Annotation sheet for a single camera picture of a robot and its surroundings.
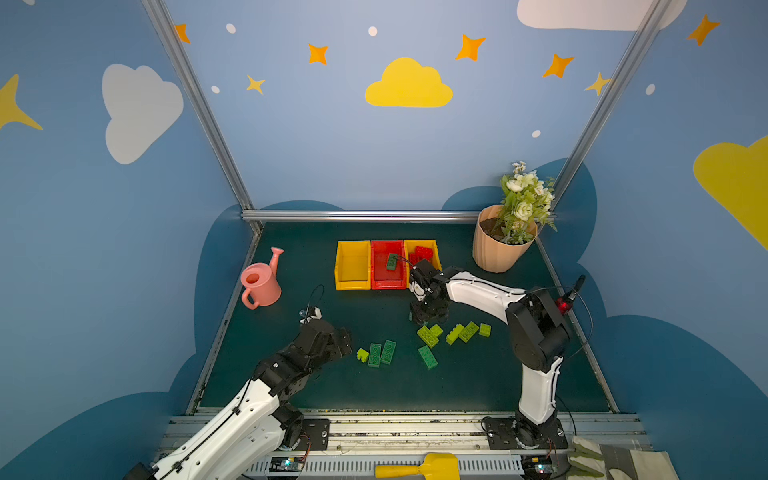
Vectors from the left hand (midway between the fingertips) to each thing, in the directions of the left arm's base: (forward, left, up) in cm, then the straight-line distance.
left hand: (346, 338), depth 80 cm
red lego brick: (+36, -24, -6) cm, 43 cm away
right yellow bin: (+37, -19, -5) cm, 42 cm away
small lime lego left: (-2, -4, -8) cm, 10 cm away
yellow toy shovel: (-28, -24, -8) cm, 37 cm away
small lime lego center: (+7, -27, -9) cm, 29 cm away
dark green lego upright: (-2, -8, -9) cm, 12 cm away
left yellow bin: (+31, +2, -10) cm, 33 cm away
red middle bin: (+27, -9, -10) cm, 30 cm away
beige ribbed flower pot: (+31, -46, +1) cm, 55 cm away
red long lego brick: (+33, -20, -7) cm, 40 cm away
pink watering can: (+17, +28, +1) cm, 33 cm away
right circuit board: (-27, -49, -10) cm, 57 cm away
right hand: (+12, -23, -8) cm, 27 cm away
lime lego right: (+6, -36, -8) cm, 38 cm away
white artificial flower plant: (+37, -53, +17) cm, 67 cm away
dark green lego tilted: (-1, -12, -8) cm, 14 cm away
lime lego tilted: (+6, -32, -8) cm, 34 cm away
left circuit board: (-28, +12, -10) cm, 32 cm away
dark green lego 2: (-2, -24, -9) cm, 25 cm away
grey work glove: (-26, -60, -8) cm, 66 cm away
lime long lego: (+5, -24, -10) cm, 26 cm away
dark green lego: (+35, -13, -10) cm, 38 cm away
